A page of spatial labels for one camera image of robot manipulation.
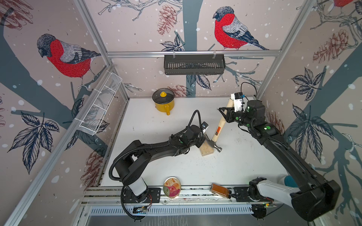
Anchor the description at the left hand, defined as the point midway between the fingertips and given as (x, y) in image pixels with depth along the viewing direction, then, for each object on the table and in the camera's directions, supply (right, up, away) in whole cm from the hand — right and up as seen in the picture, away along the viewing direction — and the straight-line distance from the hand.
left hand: (205, 132), depth 85 cm
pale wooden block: (+1, -12, +2) cm, 12 cm away
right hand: (+7, +15, -12) cm, 20 cm away
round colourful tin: (-20, -27, -12) cm, 36 cm away
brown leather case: (+6, -29, -13) cm, 32 cm away
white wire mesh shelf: (-68, +6, -6) cm, 68 cm away
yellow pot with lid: (-29, +22, +21) cm, 42 cm away
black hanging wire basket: (-5, +48, +19) cm, 52 cm away
